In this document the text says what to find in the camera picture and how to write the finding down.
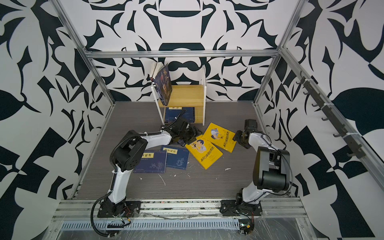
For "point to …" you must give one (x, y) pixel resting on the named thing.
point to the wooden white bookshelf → (189, 103)
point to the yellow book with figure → (220, 137)
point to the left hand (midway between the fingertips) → (203, 132)
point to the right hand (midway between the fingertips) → (240, 137)
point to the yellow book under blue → (204, 150)
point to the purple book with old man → (163, 81)
